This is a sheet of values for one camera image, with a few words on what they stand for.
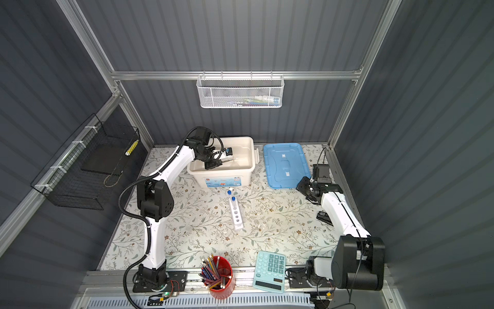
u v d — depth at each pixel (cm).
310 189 63
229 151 85
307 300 71
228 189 100
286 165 111
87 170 73
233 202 90
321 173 67
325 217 87
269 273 74
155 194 56
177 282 72
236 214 87
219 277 67
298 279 73
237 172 87
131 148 82
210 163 86
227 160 93
